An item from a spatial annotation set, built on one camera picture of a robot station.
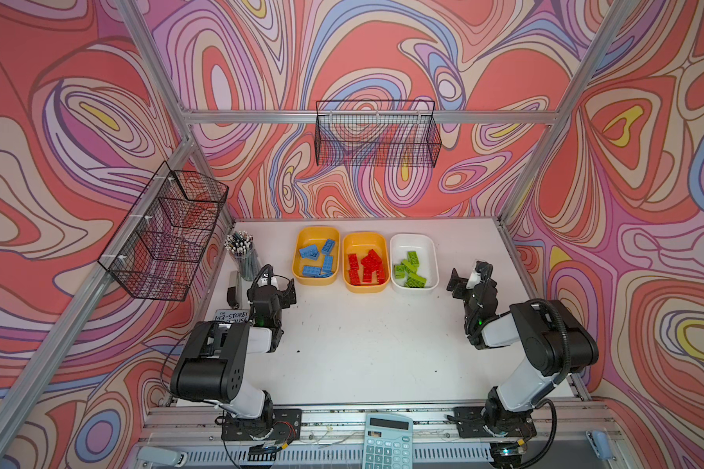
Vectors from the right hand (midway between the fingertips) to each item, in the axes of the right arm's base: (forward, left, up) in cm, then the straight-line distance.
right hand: (468, 276), depth 95 cm
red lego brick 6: (+4, +33, -4) cm, 34 cm away
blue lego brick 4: (+10, +47, -5) cm, 48 cm away
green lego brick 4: (+1, +17, -4) cm, 18 cm away
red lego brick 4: (+9, +32, -3) cm, 33 cm away
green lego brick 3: (+7, +18, -4) cm, 20 cm away
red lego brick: (+8, +38, -4) cm, 39 cm away
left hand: (0, +63, +1) cm, 63 cm away
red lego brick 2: (+11, +32, -3) cm, 34 cm away
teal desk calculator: (-44, +31, -4) cm, 54 cm away
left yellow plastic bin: (+21, +55, -1) cm, 58 cm away
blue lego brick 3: (+7, +53, -3) cm, 54 cm away
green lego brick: (+11, +16, -4) cm, 20 cm away
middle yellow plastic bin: (+18, +35, -3) cm, 40 cm away
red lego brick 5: (+7, +29, -2) cm, 30 cm away
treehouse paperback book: (-10, +78, -3) cm, 79 cm away
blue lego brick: (+17, +47, -3) cm, 50 cm away
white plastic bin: (+15, +11, -3) cm, 19 cm away
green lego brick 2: (+4, +22, -2) cm, 22 cm away
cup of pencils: (+6, +73, +13) cm, 74 cm away
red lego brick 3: (+3, +38, -3) cm, 38 cm away
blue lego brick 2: (+13, +53, 0) cm, 55 cm away
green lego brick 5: (+3, +15, -5) cm, 17 cm away
